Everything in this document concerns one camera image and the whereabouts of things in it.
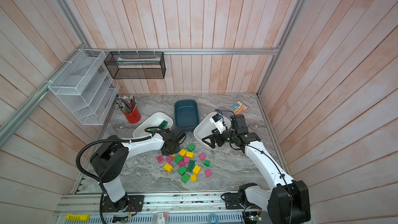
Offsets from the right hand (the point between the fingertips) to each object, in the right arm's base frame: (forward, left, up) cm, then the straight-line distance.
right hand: (209, 135), depth 80 cm
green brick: (-14, +14, -14) cm, 25 cm away
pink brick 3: (-15, 0, -15) cm, 21 cm away
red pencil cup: (+17, +48, -8) cm, 52 cm away
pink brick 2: (-8, +28, -15) cm, 33 cm away
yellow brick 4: (-14, +7, -13) cm, 20 cm away
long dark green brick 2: (-12, +10, -15) cm, 21 cm away
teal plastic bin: (+25, +15, -15) cm, 33 cm away
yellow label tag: (-36, +60, -13) cm, 71 cm away
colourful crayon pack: (+32, -23, -15) cm, 42 cm away
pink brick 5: (-10, +15, -15) cm, 24 cm away
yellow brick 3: (-13, +22, -14) cm, 29 cm away
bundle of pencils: (+22, +52, -1) cm, 56 cm away
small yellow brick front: (-18, +8, -15) cm, 24 cm away
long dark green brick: (+15, +29, -13) cm, 35 cm away
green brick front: (-18, +13, -16) cm, 27 cm away
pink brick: (-6, +3, -15) cm, 16 cm away
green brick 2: (0, +10, -14) cm, 18 cm away
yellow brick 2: (-5, +11, -14) cm, 19 cm away
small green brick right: (-10, +1, -15) cm, 18 cm away
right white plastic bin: (+14, +3, -14) cm, 20 cm away
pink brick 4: (-8, +22, -14) cm, 27 cm away
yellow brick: (-5, +15, -13) cm, 20 cm away
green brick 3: (-8, +17, -13) cm, 23 cm away
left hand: (-4, +20, -15) cm, 25 cm away
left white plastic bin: (+17, +36, -12) cm, 41 cm away
